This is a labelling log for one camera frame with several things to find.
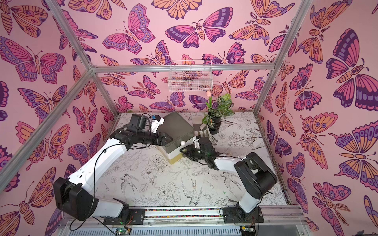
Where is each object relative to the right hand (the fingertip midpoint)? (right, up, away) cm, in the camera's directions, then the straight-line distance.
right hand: (178, 153), depth 85 cm
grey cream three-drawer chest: (+2, +12, -1) cm, 13 cm away
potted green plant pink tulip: (+26, +28, +3) cm, 39 cm away
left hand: (-3, +10, -8) cm, 13 cm away
